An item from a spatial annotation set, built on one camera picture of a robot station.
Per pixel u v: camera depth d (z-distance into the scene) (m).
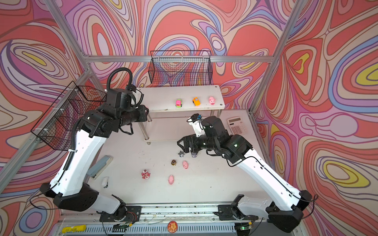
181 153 0.93
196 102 0.75
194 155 0.91
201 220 0.72
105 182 0.81
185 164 0.88
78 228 0.68
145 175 0.82
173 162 0.88
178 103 0.73
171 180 0.83
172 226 0.70
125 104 0.46
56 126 0.69
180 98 0.80
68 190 0.38
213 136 0.46
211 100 0.75
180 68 0.97
